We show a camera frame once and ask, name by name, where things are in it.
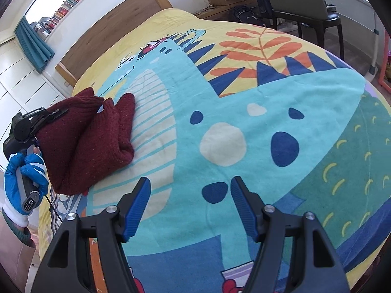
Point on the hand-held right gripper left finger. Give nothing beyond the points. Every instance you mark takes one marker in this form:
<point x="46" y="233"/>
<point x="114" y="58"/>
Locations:
<point x="137" y="210"/>

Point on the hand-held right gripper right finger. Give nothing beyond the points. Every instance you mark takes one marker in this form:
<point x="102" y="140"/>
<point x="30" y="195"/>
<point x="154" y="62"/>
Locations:
<point x="244" y="207"/>

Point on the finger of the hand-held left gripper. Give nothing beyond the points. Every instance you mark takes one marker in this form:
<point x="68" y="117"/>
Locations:
<point x="58" y="112"/>

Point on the maroon knitted sweater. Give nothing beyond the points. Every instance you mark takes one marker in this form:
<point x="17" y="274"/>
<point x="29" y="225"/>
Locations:
<point x="88" y="146"/>

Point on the person's left forearm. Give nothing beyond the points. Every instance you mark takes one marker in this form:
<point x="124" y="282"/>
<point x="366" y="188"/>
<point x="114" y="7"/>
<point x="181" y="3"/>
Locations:
<point x="15" y="233"/>

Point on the person's left hand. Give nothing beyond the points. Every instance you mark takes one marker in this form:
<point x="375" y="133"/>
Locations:
<point x="12" y="189"/>

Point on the white wardrobe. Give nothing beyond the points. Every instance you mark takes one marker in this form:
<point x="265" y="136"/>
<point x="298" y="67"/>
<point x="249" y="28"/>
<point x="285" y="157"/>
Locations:
<point x="12" y="82"/>

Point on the teal curtain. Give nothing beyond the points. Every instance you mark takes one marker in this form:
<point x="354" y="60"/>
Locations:
<point x="33" y="45"/>

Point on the wooden headboard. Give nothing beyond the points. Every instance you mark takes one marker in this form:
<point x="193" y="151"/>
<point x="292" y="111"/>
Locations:
<point x="116" y="27"/>

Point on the yellow dinosaur printed bedspread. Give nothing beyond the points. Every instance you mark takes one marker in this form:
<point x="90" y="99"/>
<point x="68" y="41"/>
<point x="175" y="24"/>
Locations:
<point x="232" y="103"/>

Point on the black bag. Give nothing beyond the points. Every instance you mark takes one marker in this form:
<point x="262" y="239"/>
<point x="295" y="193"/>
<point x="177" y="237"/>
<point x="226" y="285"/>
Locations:
<point x="249" y="14"/>

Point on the grey chair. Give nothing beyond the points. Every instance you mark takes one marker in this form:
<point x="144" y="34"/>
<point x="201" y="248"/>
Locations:
<point x="293" y="0"/>

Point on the white metal stand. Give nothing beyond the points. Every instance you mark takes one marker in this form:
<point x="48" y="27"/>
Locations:
<point x="374" y="36"/>

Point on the pink standing frame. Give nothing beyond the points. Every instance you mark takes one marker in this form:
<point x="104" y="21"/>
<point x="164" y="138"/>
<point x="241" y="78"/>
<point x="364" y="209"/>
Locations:
<point x="383" y="67"/>

